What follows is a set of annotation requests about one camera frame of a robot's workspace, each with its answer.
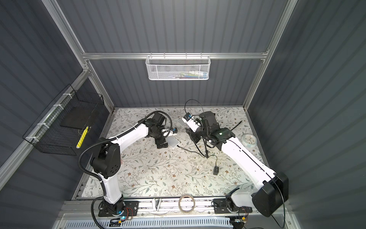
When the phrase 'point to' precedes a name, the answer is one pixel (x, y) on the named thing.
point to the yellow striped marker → (82, 136)
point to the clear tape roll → (187, 203)
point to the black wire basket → (62, 129)
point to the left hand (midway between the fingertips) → (164, 137)
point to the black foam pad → (77, 117)
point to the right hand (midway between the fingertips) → (190, 130)
